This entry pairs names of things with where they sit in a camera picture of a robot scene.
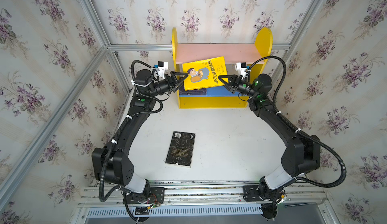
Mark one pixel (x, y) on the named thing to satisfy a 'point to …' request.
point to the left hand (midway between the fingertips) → (187, 76)
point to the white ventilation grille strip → (140, 213)
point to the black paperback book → (181, 149)
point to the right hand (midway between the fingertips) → (216, 80)
